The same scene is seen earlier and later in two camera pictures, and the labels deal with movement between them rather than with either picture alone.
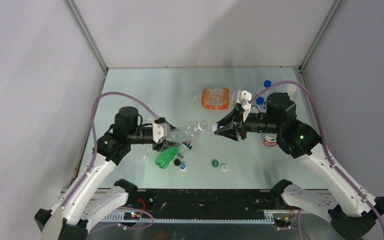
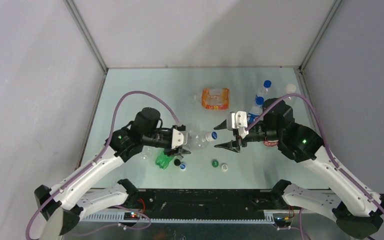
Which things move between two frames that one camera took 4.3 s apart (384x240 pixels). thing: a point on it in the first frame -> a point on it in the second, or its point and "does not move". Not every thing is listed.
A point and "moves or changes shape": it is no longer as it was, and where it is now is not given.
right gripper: (232, 131) -> (233, 145)
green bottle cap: (215, 163) does not move
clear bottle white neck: (188, 131) -> (198, 139)
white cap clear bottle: (292, 89) does not move
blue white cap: (216, 126) moves or changes shape
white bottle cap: (224, 168) does not move
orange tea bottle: (214, 98) does not move
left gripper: (164, 144) -> (175, 151)
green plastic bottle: (164, 157) does not move
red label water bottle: (270, 139) does not move
